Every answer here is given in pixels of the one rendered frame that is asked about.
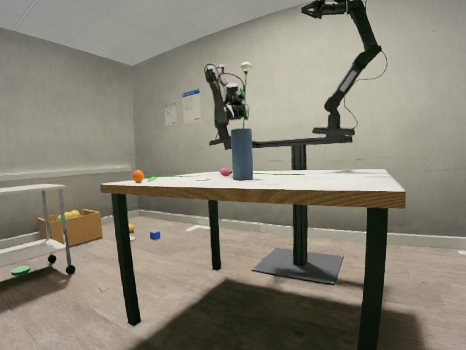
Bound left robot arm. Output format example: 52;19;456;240
313;0;382;131

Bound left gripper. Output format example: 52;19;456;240
301;0;334;19

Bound blue-grey hollow cylinder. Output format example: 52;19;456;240
231;128;253;181

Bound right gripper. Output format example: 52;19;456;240
225;92;249;120

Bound pink tulip with green stem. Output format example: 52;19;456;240
220;168;233;176

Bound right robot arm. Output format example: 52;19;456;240
205;65;244;143

